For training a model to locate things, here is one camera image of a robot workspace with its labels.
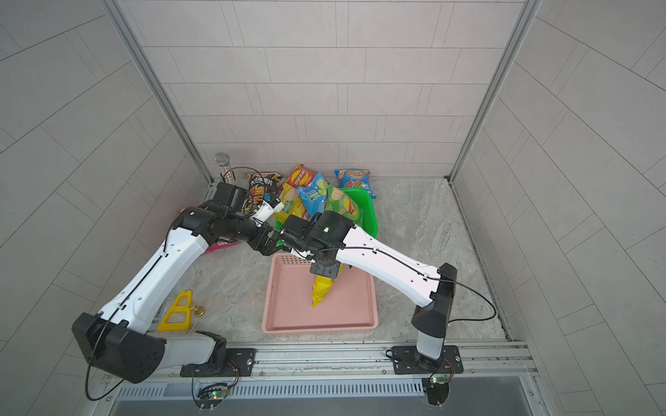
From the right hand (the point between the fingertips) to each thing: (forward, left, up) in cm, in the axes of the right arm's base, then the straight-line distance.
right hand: (331, 260), depth 70 cm
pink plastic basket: (-7, -4, -17) cm, 19 cm away
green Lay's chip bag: (+24, -4, -5) cm, 25 cm away
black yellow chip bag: (+42, +29, -10) cm, 52 cm away
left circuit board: (-27, +32, -17) cm, 45 cm away
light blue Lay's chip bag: (+27, +6, -4) cm, 28 cm away
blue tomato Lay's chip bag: (+44, -7, -12) cm, 46 cm away
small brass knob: (-6, +42, -16) cm, 46 cm away
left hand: (+9, +14, +2) cm, 17 cm away
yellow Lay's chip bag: (-4, +3, -7) cm, 9 cm away
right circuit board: (-29, -26, -19) cm, 43 cm away
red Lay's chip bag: (+45, +13, -11) cm, 49 cm away
